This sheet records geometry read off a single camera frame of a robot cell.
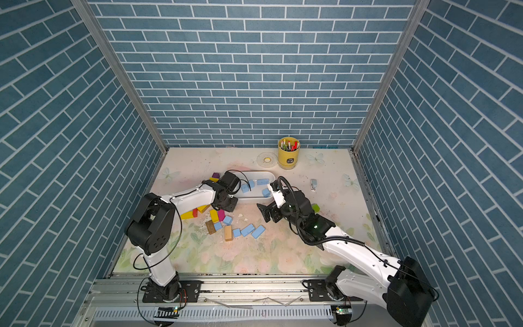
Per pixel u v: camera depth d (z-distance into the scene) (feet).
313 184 3.28
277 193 2.15
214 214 3.07
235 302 2.41
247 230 2.88
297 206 1.79
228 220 2.96
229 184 2.52
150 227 1.59
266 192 3.25
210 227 2.92
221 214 3.07
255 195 3.20
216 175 3.53
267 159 3.79
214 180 2.50
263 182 3.40
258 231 2.91
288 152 3.36
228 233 2.83
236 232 2.86
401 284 1.31
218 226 2.93
